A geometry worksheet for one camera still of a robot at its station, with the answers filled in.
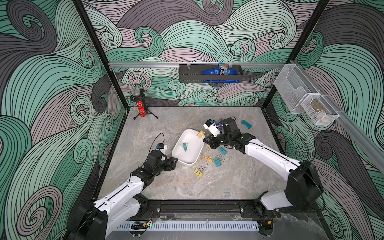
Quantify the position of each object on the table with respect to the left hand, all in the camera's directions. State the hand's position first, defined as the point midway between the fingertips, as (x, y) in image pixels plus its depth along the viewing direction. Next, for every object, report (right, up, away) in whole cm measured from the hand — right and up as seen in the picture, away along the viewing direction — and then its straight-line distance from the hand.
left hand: (173, 158), depth 84 cm
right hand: (+19, +11, -2) cm, 22 cm away
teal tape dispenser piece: (+53, +19, +25) cm, 62 cm away
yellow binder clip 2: (+21, -2, +5) cm, 22 cm away
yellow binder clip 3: (+15, -8, -1) cm, 17 cm away
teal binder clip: (+6, +5, +11) cm, 13 cm away
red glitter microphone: (-24, +29, +17) cm, 41 cm away
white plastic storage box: (+9, +4, +11) cm, 15 cm away
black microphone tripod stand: (-24, +37, +17) cm, 47 cm away
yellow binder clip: (+15, +14, -3) cm, 21 cm away
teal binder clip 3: (+31, +3, +8) cm, 32 cm away
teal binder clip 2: (+26, -4, +4) cm, 27 cm away
